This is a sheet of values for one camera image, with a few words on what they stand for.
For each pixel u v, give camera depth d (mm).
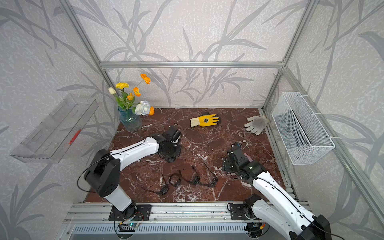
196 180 811
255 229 767
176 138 737
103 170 495
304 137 599
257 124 1109
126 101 865
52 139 679
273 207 567
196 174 857
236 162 587
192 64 980
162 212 752
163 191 770
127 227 722
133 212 684
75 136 656
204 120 1109
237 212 735
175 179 849
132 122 1021
